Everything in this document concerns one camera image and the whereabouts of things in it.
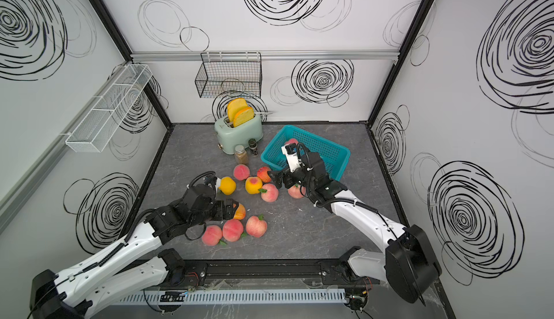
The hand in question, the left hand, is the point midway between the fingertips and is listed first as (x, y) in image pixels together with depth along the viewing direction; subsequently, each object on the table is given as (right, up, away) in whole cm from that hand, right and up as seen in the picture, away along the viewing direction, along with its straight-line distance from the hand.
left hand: (229, 205), depth 77 cm
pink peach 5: (+1, -9, +1) cm, 9 cm away
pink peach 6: (+10, -8, +1) cm, 13 cm away
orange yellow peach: (+4, -3, +1) cm, 5 cm away
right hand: (+18, +14, +1) cm, 22 cm away
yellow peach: (-4, +4, +13) cm, 15 cm away
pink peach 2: (+25, +2, +11) cm, 27 cm away
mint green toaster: (-5, +26, +22) cm, 34 cm away
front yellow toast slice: (+2, +35, +19) cm, 40 cm away
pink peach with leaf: (+14, +2, +10) cm, 17 cm away
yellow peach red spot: (+7, +5, +12) cm, 15 cm away
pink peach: (+1, +10, +16) cm, 19 cm away
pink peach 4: (-6, -11, -1) cm, 12 cm away
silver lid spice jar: (+1, +17, +19) cm, 26 cm away
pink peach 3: (+25, +24, +29) cm, 45 cm away
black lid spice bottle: (+6, +22, +22) cm, 32 cm away
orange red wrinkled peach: (+10, +10, +17) cm, 22 cm away
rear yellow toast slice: (-2, +39, +20) cm, 44 cm away
